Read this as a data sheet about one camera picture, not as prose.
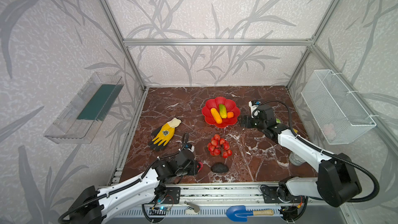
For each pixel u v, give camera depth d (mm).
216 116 997
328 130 742
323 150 458
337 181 413
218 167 789
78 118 642
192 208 705
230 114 1012
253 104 770
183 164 611
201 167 805
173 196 727
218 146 843
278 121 667
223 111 1014
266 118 656
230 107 1077
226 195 752
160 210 714
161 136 918
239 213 691
